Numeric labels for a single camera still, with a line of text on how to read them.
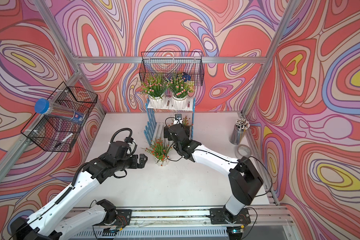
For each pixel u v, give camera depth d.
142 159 0.69
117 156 0.57
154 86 0.74
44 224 0.39
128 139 0.66
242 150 0.96
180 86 0.72
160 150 0.82
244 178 0.44
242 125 0.88
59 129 0.76
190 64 0.93
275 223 0.72
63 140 0.73
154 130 1.07
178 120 0.68
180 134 0.62
